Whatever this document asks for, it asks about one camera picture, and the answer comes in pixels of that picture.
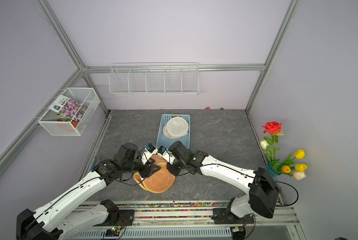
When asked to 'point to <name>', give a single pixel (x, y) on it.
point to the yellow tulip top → (300, 154)
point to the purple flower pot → (68, 110)
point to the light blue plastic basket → (162, 141)
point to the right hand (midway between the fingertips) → (168, 163)
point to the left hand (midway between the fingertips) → (156, 165)
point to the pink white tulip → (299, 175)
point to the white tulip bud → (264, 144)
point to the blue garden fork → (94, 163)
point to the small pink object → (208, 108)
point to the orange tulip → (286, 169)
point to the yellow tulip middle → (300, 167)
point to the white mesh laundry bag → (177, 126)
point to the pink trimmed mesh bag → (166, 135)
